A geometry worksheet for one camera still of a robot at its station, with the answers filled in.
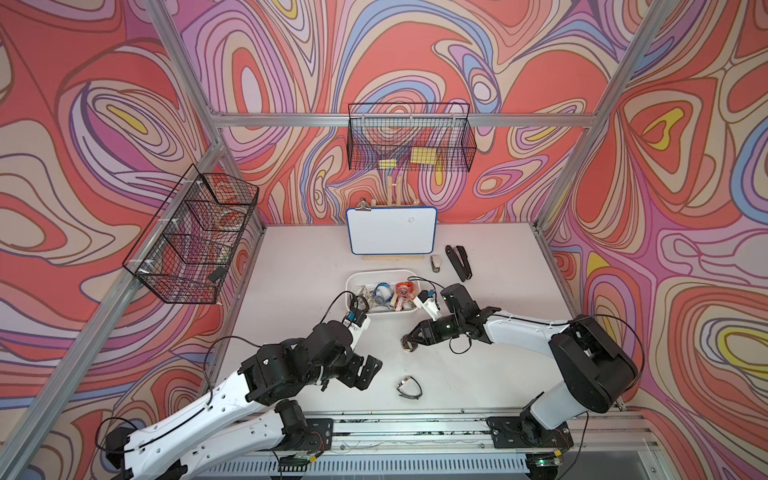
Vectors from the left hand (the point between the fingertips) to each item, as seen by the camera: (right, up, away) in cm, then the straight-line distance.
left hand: (371, 360), depth 67 cm
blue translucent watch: (+2, +11, +32) cm, 34 cm away
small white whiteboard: (+5, +32, +31) cm, 45 cm away
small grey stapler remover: (+21, +21, +38) cm, 48 cm away
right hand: (+11, -2, +17) cm, 21 cm away
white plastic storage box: (-6, +13, +32) cm, 35 cm away
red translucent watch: (+9, +12, +29) cm, 33 cm away
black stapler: (+30, +23, +40) cm, 55 cm away
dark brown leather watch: (+10, -3, +21) cm, 24 cm away
